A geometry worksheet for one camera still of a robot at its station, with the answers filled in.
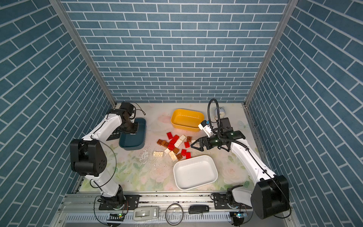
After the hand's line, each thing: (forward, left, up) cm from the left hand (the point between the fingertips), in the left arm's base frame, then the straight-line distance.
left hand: (137, 130), depth 90 cm
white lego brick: (-1, -28, -9) cm, 29 cm away
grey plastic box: (-43, -12, -8) cm, 45 cm away
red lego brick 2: (-10, -30, -9) cm, 33 cm away
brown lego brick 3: (-9, -25, -9) cm, 28 cm away
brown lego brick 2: (-4, -15, -9) cm, 18 cm away
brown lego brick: (+1, -34, -10) cm, 35 cm away
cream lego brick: (-12, -23, -10) cm, 28 cm away
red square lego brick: (-4, -32, -11) cm, 34 cm away
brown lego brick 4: (-13, -27, -9) cm, 32 cm away
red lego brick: (+3, -20, -9) cm, 22 cm away
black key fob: (-42, -38, -7) cm, 57 cm away
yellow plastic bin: (+19, -32, -11) cm, 39 cm away
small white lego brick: (-8, -19, -11) cm, 23 cm away
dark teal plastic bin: (-3, +6, -8) cm, 10 cm away
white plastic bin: (-22, -37, -11) cm, 45 cm away
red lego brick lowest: (-12, -33, -9) cm, 36 cm away
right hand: (-14, -38, +7) cm, 41 cm away
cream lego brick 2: (-11, -13, -10) cm, 20 cm away
